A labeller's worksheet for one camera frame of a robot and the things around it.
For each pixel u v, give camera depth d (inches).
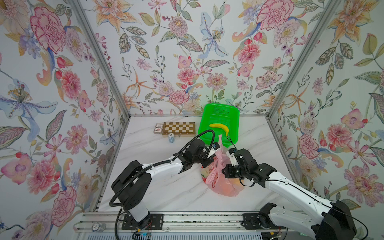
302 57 34.1
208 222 30.1
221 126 43.6
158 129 43.4
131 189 17.4
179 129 43.2
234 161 26.4
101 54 33.9
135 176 17.6
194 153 26.0
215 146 28.2
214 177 32.3
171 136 39.7
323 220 15.6
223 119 46.7
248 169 23.9
